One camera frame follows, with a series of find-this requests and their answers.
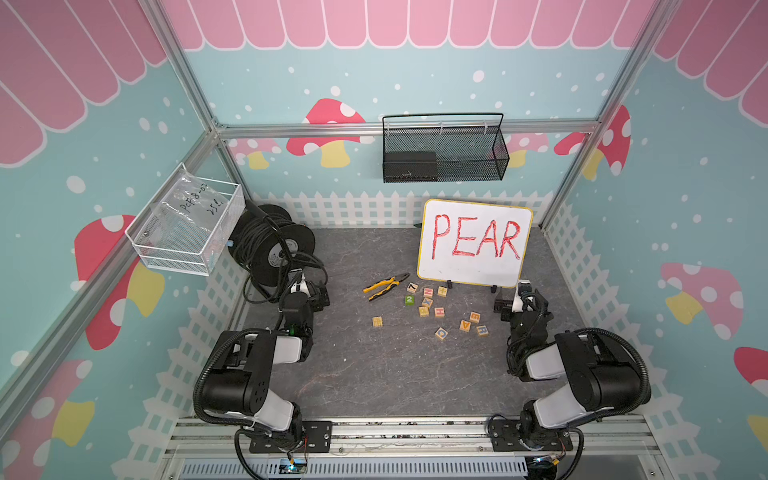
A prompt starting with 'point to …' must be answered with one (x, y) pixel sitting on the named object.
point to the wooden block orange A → (465, 326)
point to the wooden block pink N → (428, 292)
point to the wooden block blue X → (427, 303)
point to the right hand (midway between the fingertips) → (519, 289)
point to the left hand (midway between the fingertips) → (308, 287)
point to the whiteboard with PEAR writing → (473, 243)
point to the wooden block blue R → (483, 331)
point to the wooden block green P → (423, 311)
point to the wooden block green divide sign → (377, 321)
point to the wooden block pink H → (439, 311)
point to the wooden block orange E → (475, 317)
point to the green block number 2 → (409, 300)
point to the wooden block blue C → (441, 333)
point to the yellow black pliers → (386, 285)
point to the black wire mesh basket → (449, 147)
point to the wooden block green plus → (442, 291)
